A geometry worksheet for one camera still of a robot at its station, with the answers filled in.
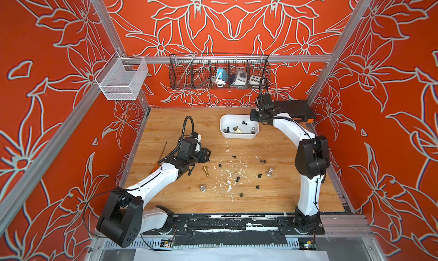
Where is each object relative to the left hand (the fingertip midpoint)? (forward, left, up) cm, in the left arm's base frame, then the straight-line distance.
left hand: (208, 151), depth 86 cm
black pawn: (-9, -16, -10) cm, 21 cm away
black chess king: (+24, -10, -9) cm, 28 cm away
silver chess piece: (-16, +1, -8) cm, 18 cm away
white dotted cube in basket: (+37, -24, +19) cm, 48 cm away
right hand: (+24, -22, +5) cm, 33 cm away
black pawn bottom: (-17, -18, -10) cm, 27 cm away
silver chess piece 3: (+22, -26, -8) cm, 35 cm away
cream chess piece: (+22, -18, -9) cm, 30 cm away
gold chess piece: (-5, +1, -9) cm, 11 cm away
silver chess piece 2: (-5, -32, -9) cm, 34 cm away
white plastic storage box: (+26, -17, -10) cm, 33 cm away
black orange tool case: (+42, -59, -7) cm, 73 cm away
